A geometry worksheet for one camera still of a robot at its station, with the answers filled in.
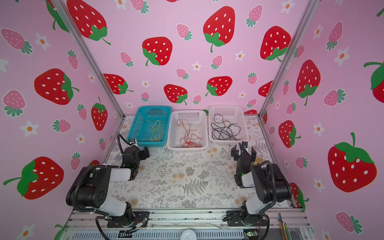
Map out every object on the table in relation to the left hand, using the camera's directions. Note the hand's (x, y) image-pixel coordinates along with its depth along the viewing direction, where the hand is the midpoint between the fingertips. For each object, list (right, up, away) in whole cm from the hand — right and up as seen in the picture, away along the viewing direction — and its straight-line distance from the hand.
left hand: (138, 147), depth 94 cm
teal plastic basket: (+1, +14, +20) cm, 25 cm away
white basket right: (+67, +24, +24) cm, 75 cm away
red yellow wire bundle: (+7, +11, +16) cm, 20 cm away
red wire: (+29, +5, +10) cm, 31 cm away
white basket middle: (+38, +19, +20) cm, 47 cm away
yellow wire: (+7, +10, +16) cm, 20 cm away
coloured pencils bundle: (+80, -36, -24) cm, 91 cm away
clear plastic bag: (-15, -7, +3) cm, 16 cm away
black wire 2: (+57, +9, +14) cm, 59 cm away
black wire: (+55, +20, +23) cm, 63 cm away
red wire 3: (+33, +1, +7) cm, 33 cm away
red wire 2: (+23, +18, +20) cm, 35 cm away
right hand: (+68, +1, -4) cm, 68 cm away
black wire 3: (+62, +10, +16) cm, 65 cm away
